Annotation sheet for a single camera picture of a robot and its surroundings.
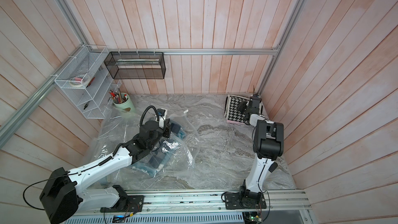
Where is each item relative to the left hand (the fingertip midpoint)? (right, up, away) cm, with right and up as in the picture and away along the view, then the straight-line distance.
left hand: (169, 121), depth 80 cm
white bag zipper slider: (+9, +5, +8) cm, 13 cm away
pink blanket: (+41, -2, +21) cm, 46 cm away
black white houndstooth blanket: (+38, +5, +20) cm, 43 cm away
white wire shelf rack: (-38, +11, -2) cm, 40 cm away
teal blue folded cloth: (-8, -22, -2) cm, 24 cm away
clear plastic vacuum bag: (0, -21, +7) cm, 22 cm away
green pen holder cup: (-31, +8, +18) cm, 36 cm away
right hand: (+45, +11, +23) cm, 52 cm away
